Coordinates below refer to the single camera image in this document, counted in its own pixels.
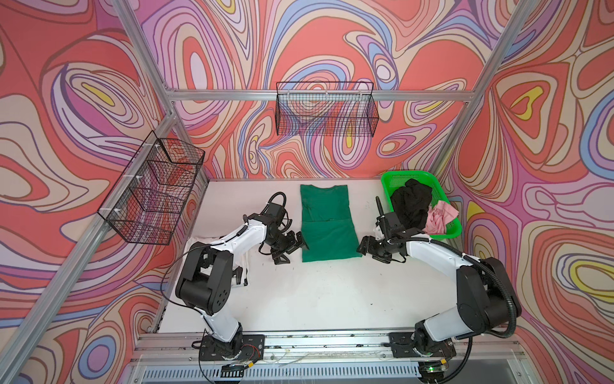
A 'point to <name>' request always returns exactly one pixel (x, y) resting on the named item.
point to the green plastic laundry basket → (392, 181)
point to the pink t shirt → (437, 216)
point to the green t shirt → (327, 224)
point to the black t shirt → (411, 203)
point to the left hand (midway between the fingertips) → (305, 252)
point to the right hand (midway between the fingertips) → (368, 257)
